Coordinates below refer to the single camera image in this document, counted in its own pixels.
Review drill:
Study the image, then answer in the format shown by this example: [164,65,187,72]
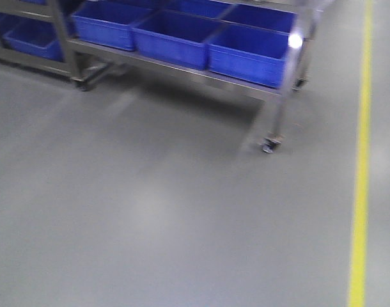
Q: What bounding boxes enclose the row of blue bins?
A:
[70,0,300,90]

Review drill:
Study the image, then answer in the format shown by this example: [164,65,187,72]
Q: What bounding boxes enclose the steel rack on castors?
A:
[56,0,325,154]
[0,0,84,92]

